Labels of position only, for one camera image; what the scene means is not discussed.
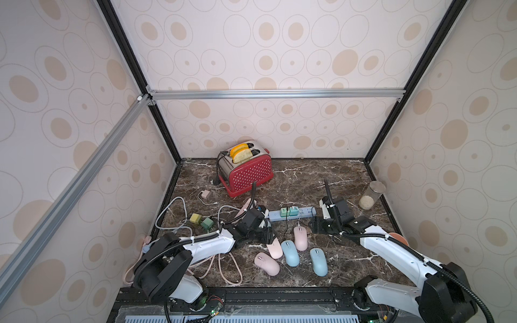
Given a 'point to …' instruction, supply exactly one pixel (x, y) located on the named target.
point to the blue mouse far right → (319, 262)
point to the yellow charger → (195, 218)
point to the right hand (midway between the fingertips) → (313, 225)
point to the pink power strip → (244, 208)
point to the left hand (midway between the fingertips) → (276, 234)
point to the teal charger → (294, 210)
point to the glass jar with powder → (371, 194)
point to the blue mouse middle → (292, 257)
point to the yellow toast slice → (240, 153)
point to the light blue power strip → (303, 212)
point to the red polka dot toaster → (237, 178)
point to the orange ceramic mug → (398, 237)
